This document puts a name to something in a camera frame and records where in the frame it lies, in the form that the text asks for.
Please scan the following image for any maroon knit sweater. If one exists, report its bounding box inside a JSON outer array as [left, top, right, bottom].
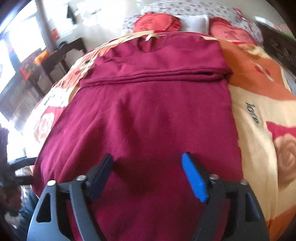
[[33, 33, 242, 240]]

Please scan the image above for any red orange cream patterned blanket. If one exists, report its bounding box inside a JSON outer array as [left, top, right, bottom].
[[23, 31, 296, 241]]

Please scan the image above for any dark wooden side table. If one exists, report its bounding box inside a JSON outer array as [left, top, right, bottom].
[[1, 38, 86, 126]]

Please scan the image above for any orange object on table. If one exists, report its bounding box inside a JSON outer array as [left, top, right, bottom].
[[34, 50, 50, 66]]

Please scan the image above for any dark wooden headboard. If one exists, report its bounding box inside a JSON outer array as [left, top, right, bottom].
[[256, 22, 296, 76]]

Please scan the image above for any red heart pillow right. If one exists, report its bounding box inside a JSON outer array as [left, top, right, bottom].
[[209, 17, 257, 44]]

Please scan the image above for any red heart pillow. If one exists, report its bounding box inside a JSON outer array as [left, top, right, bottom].
[[133, 12, 182, 32], [209, 17, 257, 44]]

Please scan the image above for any white pillow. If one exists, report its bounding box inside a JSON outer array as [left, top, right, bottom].
[[177, 15, 209, 35]]

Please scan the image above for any white floral bed sheet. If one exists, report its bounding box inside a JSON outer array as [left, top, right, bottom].
[[123, 1, 263, 45]]

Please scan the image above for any red heart pillow left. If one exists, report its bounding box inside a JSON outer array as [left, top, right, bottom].
[[133, 12, 182, 32]]

